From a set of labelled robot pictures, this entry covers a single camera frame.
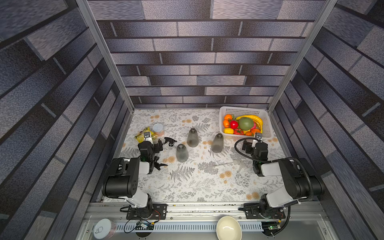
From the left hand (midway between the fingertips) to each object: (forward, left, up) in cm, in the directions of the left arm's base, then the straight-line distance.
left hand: (152, 139), depth 94 cm
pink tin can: (+9, -1, -2) cm, 9 cm away
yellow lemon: (+7, -50, 0) cm, 51 cm away
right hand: (0, -65, 0) cm, 65 cm away
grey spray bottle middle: (0, -26, +1) cm, 26 cm away
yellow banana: (+16, -69, +4) cm, 71 cm away
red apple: (+11, -54, +2) cm, 55 cm away
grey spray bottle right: (-4, -42, +2) cm, 42 cm away
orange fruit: (+22, -52, -2) cm, 57 cm away
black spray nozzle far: (+3, -10, -6) cm, 12 cm away
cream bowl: (-46, -44, -6) cm, 64 cm away
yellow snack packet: (+4, +10, -3) cm, 12 cm away
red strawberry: (+7, -57, 0) cm, 57 cm away
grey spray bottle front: (-11, -20, +3) cm, 23 cm away
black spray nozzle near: (-15, -4, -6) cm, 16 cm away
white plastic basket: (+6, -76, +1) cm, 76 cm away
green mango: (+10, -61, +5) cm, 62 cm away
